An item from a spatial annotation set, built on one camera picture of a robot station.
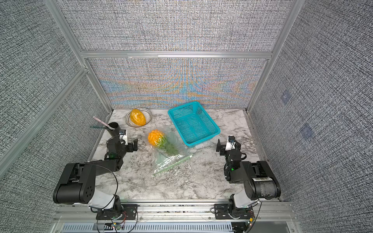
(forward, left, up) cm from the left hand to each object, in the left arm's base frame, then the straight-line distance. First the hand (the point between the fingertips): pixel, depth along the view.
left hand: (131, 137), depth 93 cm
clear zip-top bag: (-18, -22, 0) cm, 28 cm away
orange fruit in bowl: (+19, 0, -2) cm, 19 cm away
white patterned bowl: (+28, -4, -7) cm, 29 cm away
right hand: (-4, -61, +4) cm, 61 cm away
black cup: (+7, +13, -3) cm, 15 cm away
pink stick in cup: (+10, +20, +4) cm, 23 cm away
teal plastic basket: (+17, -41, -9) cm, 46 cm away
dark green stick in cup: (+5, +20, +5) cm, 21 cm away
